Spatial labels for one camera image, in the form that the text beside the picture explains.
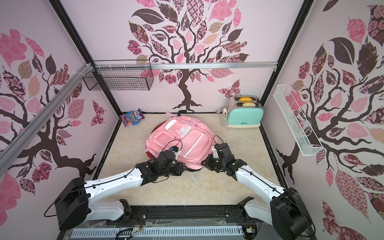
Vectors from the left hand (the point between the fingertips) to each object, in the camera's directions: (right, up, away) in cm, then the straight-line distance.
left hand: (185, 170), depth 79 cm
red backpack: (-21, +7, +7) cm, 24 cm away
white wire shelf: (+61, +16, -7) cm, 63 cm away
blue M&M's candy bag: (-42, +28, +34) cm, 61 cm away
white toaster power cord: (+28, +36, +38) cm, 59 cm away
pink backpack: (+3, +16, +13) cm, 20 cm away
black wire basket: (-49, +64, +43) cm, 91 cm away
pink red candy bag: (-49, +28, +34) cm, 66 cm away
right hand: (+9, +3, +2) cm, 9 cm away
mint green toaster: (+40, +34, +19) cm, 56 cm away
